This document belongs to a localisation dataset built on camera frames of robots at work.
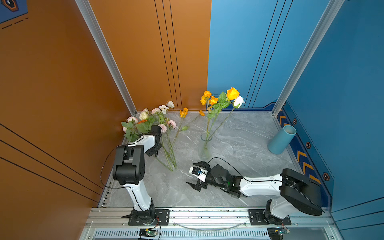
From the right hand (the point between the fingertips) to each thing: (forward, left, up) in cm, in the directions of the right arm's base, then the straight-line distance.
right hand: (190, 172), depth 77 cm
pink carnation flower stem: (+22, +16, +9) cm, 29 cm away
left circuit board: (-24, +21, -13) cm, 34 cm away
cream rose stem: (+45, +35, -2) cm, 58 cm away
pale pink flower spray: (+51, +22, -1) cm, 55 cm away
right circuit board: (-24, -42, -14) cm, 50 cm away
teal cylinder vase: (+19, -54, -1) cm, 57 cm away
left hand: (+21, +26, -9) cm, 35 cm away
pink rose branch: (+35, +44, -7) cm, 57 cm away
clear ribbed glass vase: (+16, -9, 0) cm, 18 cm away
